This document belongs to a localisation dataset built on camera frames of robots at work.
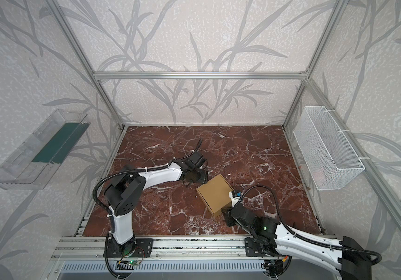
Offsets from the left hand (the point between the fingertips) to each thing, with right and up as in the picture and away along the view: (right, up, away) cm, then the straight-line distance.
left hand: (205, 179), depth 93 cm
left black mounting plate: (-26, -25, -19) cm, 40 cm away
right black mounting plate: (+21, -25, -20) cm, 38 cm away
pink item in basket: (+49, +6, -19) cm, 53 cm away
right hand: (+9, -11, -12) cm, 18 cm away
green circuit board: (-30, -29, -22) cm, 48 cm away
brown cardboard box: (+5, -6, -8) cm, 11 cm away
